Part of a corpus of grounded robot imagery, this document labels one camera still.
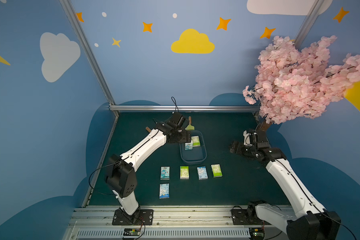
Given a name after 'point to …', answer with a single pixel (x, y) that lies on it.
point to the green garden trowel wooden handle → (190, 127)
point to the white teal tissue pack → (188, 146)
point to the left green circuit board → (131, 232)
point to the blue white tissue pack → (164, 191)
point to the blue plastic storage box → (198, 154)
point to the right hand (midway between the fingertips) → (237, 146)
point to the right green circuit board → (256, 233)
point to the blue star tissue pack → (202, 173)
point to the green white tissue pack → (184, 172)
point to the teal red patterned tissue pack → (165, 173)
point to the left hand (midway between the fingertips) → (184, 136)
